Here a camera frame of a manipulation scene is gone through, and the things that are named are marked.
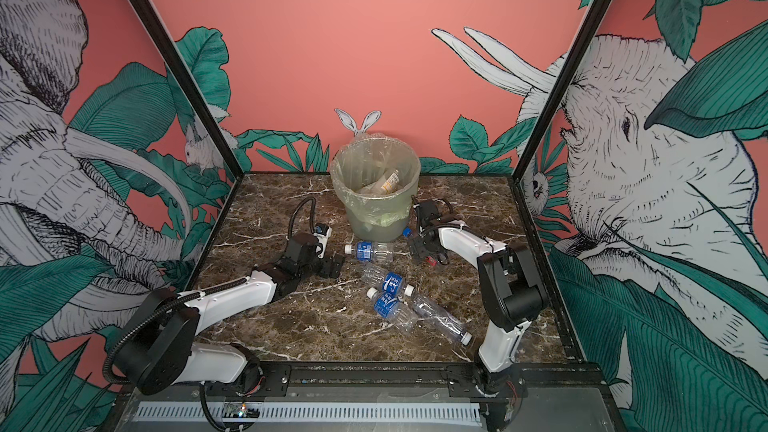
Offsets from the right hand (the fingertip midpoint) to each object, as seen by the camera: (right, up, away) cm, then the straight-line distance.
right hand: (425, 242), depth 95 cm
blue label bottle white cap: (-10, -17, -14) cm, 24 cm away
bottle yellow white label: (-13, +18, 0) cm, 23 cm away
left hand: (-29, -1, -5) cm, 30 cm away
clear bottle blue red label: (-4, -1, -7) cm, 8 cm away
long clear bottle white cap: (+3, -19, -15) cm, 24 cm away
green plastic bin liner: (-20, +27, +1) cm, 34 cm away
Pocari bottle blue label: (-17, -3, -2) cm, 18 cm away
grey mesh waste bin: (-20, +4, 0) cm, 20 cm away
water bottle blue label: (-13, -10, -9) cm, 18 cm away
